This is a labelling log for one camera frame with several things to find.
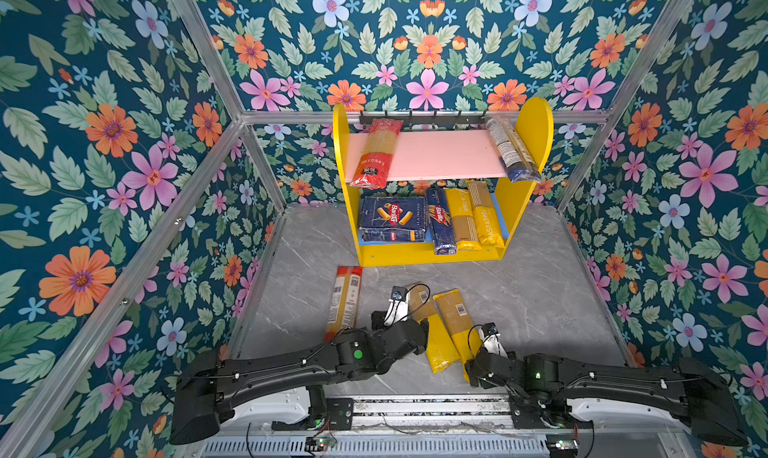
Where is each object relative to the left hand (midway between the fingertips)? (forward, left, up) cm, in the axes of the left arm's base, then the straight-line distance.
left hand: (419, 319), depth 73 cm
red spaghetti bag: (+12, +22, -14) cm, 28 cm away
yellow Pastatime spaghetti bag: (+29, -24, +2) cm, 37 cm away
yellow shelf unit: (+32, +15, -15) cm, 38 cm away
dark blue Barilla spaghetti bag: (+30, -9, +2) cm, 32 cm away
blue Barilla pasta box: (+30, +5, +4) cm, 31 cm away
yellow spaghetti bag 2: (-3, -6, -14) cm, 16 cm away
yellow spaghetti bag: (+31, -17, 0) cm, 35 cm away
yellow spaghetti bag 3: (-1, -14, -14) cm, 20 cm away
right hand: (-9, -15, -15) cm, 23 cm away
